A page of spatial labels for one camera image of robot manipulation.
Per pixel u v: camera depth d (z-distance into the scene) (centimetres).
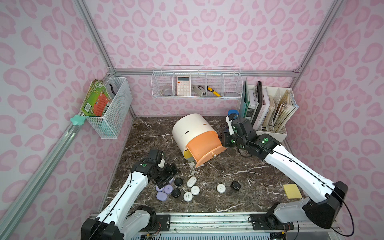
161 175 67
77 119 63
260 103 86
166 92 96
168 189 82
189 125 88
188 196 80
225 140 64
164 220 73
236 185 84
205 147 81
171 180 85
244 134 53
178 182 86
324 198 39
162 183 75
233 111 96
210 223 75
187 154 80
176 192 82
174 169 72
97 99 73
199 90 97
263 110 88
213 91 98
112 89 88
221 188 82
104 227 38
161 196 80
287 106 90
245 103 86
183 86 95
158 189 83
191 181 84
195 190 82
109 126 73
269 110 93
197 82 101
